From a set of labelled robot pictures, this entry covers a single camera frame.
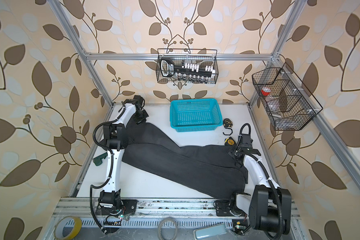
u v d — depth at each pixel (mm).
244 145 667
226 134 1021
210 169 853
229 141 959
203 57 911
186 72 851
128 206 747
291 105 721
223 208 735
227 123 1050
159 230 694
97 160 909
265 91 806
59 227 667
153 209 752
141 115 959
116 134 687
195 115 1153
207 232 642
